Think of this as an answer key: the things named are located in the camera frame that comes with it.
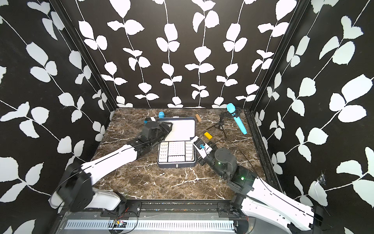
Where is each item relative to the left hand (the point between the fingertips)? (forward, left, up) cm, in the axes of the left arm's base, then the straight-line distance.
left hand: (173, 123), depth 81 cm
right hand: (-16, -11, +8) cm, 21 cm away
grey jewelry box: (-9, -2, -16) cm, 18 cm away
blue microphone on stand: (+8, -35, +2) cm, 36 cm away
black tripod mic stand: (+11, -32, -16) cm, 37 cm away
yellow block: (+6, -24, -23) cm, 34 cm away
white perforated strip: (-45, +11, -23) cm, 52 cm away
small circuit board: (-44, +28, -24) cm, 57 cm away
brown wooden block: (+22, -17, -21) cm, 35 cm away
